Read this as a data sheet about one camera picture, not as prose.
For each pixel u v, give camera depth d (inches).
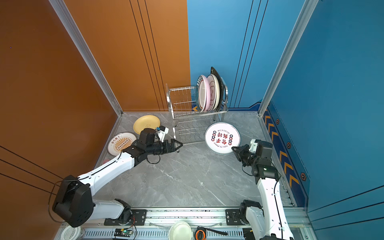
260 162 22.7
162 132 29.8
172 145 28.0
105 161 37.1
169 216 29.8
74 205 16.3
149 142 26.0
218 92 28.6
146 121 44.5
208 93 28.3
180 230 27.6
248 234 27.5
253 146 28.0
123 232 27.8
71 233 25.4
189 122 43.0
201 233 26.3
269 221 16.3
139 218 29.3
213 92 28.5
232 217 28.5
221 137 31.9
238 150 26.5
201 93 33.5
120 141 40.3
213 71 31.9
